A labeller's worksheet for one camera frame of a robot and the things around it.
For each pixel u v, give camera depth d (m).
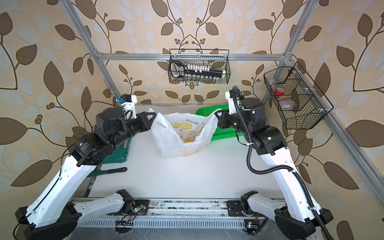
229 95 0.53
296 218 0.37
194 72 0.83
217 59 0.91
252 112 0.40
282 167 0.39
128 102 0.51
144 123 0.51
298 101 0.79
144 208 0.74
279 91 0.81
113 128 0.42
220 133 0.94
